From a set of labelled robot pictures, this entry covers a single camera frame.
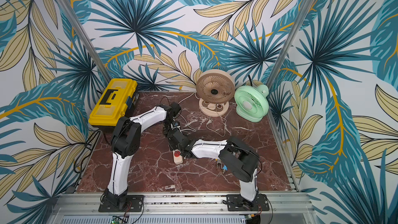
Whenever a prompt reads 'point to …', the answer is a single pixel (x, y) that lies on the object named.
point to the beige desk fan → (215, 88)
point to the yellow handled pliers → (218, 162)
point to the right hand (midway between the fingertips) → (172, 137)
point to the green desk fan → (251, 102)
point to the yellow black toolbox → (119, 100)
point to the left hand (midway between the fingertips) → (177, 138)
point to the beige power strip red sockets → (178, 158)
